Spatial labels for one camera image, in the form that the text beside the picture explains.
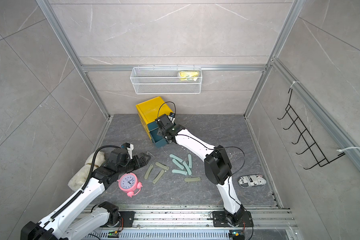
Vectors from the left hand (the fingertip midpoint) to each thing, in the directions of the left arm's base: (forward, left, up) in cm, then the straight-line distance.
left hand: (146, 157), depth 80 cm
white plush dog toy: (-10, +34, -3) cm, 36 cm away
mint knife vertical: (+4, -25, -14) cm, 28 cm away
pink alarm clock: (-9, +11, -12) cm, 19 cm away
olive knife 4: (-7, -25, -15) cm, 30 cm away
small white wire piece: (-1, -2, +6) cm, 6 cm away
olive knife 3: (-3, -6, -15) cm, 16 cm away
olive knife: (0, 0, -14) cm, 14 cm away
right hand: (+18, -8, +2) cm, 19 cm away
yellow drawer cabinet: (+29, 0, +7) cm, 30 cm away
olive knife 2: (+2, -7, -14) cm, 16 cm away
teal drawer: (+14, -5, -2) cm, 15 cm away
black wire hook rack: (-7, -76, +18) cm, 78 cm away
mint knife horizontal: (-2, -18, -15) cm, 23 cm away
